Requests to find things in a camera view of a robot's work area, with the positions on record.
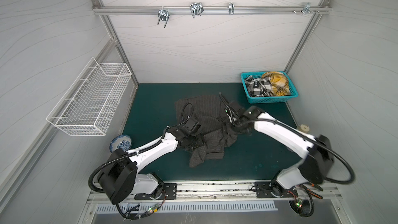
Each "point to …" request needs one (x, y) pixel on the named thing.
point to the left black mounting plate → (170, 193)
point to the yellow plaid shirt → (280, 86)
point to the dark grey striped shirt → (208, 112)
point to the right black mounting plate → (267, 190)
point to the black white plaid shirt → (261, 87)
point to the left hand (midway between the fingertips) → (204, 141)
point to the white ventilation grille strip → (197, 207)
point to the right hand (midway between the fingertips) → (230, 127)
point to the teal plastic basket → (263, 99)
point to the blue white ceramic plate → (122, 141)
